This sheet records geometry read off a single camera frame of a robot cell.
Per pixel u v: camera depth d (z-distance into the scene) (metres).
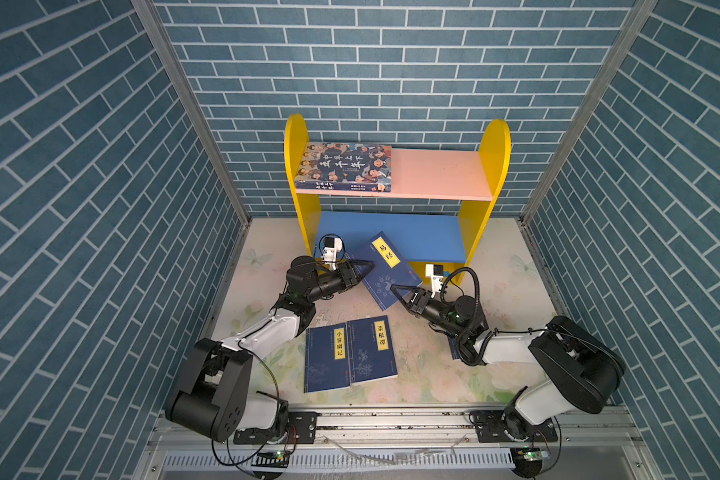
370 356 0.85
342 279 0.71
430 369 0.83
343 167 0.74
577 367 0.45
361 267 0.78
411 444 0.74
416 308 0.70
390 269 0.78
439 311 0.70
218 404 0.42
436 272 0.75
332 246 0.75
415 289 0.76
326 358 0.85
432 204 1.20
